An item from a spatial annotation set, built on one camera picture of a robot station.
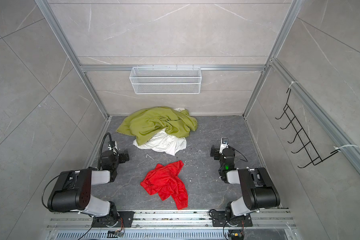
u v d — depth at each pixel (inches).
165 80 39.7
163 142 39.3
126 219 28.9
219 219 28.7
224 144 31.2
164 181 30.5
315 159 22.9
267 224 29.2
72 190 19.5
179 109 46.5
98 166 27.0
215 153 32.7
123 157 33.6
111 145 31.3
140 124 40.9
